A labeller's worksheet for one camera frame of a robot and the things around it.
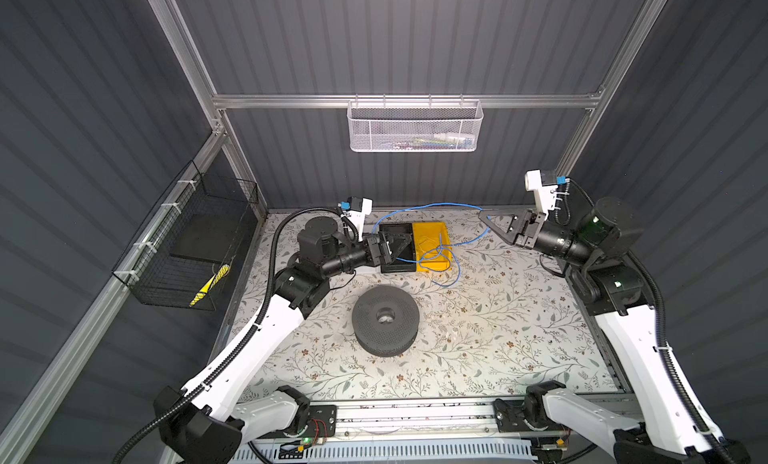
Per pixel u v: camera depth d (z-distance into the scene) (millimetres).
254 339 439
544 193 510
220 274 718
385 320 913
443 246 1073
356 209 593
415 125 1233
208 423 366
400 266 985
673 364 381
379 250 575
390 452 767
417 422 751
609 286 428
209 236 726
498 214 530
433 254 1105
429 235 1077
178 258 708
